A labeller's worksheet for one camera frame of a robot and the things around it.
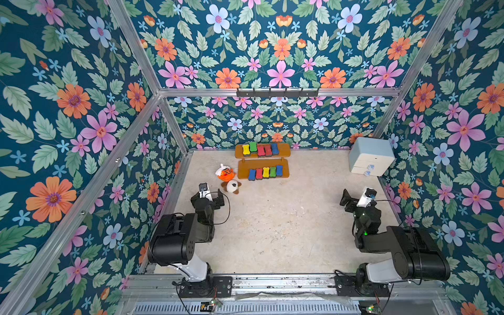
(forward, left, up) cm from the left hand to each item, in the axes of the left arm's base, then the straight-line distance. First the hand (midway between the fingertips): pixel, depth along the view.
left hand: (209, 189), depth 92 cm
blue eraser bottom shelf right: (+14, -36, -8) cm, 40 cm away
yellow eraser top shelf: (+18, -19, +7) cm, 27 cm away
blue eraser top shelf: (+19, -33, +6) cm, 39 cm away
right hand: (-8, -68, +3) cm, 68 cm away
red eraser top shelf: (+16, -26, +7) cm, 31 cm away
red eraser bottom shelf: (+12, -24, -6) cm, 28 cm away
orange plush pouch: (+11, -7, -3) cm, 13 cm away
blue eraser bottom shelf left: (+11, -20, -6) cm, 24 cm away
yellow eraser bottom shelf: (+12, -28, -5) cm, 31 cm away
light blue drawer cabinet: (+10, -82, +5) cm, 83 cm away
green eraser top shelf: (+21, -22, +6) cm, 31 cm away
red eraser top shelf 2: (+17, -30, +7) cm, 35 cm away
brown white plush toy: (+5, -10, -6) cm, 13 cm away
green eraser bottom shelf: (+11, -32, -5) cm, 34 cm away
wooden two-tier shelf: (+23, -27, -8) cm, 36 cm away
